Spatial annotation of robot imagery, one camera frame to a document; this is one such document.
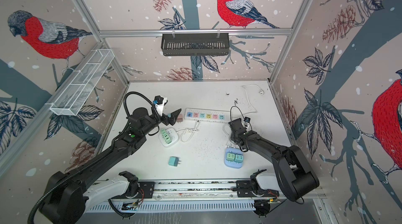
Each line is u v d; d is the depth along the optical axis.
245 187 0.74
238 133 0.70
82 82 0.79
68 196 0.39
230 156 0.76
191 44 1.07
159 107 0.66
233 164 0.79
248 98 1.07
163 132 0.86
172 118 0.70
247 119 0.81
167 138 0.83
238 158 0.76
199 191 0.74
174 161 0.81
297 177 0.42
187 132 0.92
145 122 0.61
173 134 0.90
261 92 1.11
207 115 0.98
